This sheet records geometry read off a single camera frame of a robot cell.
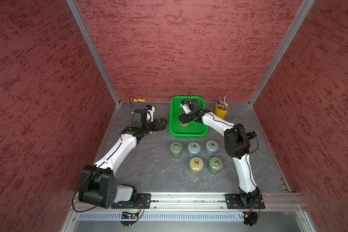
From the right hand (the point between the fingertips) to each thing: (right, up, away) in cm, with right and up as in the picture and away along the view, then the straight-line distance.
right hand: (184, 117), depth 102 cm
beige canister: (0, -5, -7) cm, 8 cm away
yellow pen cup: (+27, +3, +2) cm, 27 cm away
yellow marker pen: (-37, +14, +21) cm, 45 cm away
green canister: (-6, -19, -17) cm, 26 cm away
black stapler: (+47, -13, -2) cm, 49 cm away
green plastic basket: (+8, -9, +2) cm, 12 cm away
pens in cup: (+26, +8, -5) cm, 27 cm away
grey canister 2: (+16, -19, -16) cm, 29 cm away
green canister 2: (+17, -27, -22) cm, 39 cm away
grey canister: (+5, -20, -16) cm, 26 cm away
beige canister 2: (+6, -27, -23) cm, 36 cm away
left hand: (-15, -4, -17) cm, 23 cm away
